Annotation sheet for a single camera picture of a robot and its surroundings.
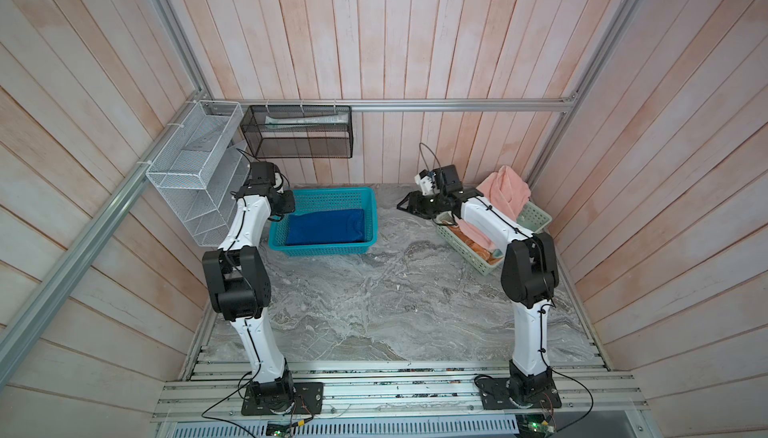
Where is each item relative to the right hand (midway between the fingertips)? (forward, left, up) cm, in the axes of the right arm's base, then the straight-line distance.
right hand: (404, 206), depth 95 cm
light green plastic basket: (+6, -48, -12) cm, 49 cm away
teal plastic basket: (+17, +29, -16) cm, 37 cm away
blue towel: (+1, +28, -13) cm, 31 cm away
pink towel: (+13, -38, -6) cm, 41 cm away
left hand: (-1, +38, +1) cm, 38 cm away
